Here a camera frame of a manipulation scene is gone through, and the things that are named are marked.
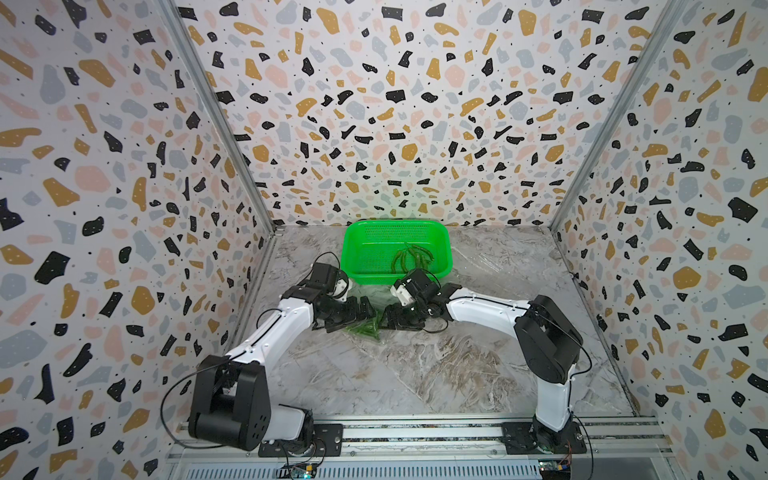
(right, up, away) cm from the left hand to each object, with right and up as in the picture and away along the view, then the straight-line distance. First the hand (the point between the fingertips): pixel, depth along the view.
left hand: (366, 315), depth 85 cm
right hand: (+6, -4, +1) cm, 7 cm away
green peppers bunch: (0, -5, +5) cm, 7 cm away
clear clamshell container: (+2, +2, +15) cm, 16 cm away
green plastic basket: (+1, +18, +29) cm, 34 cm away
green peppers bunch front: (+14, +16, +27) cm, 34 cm away
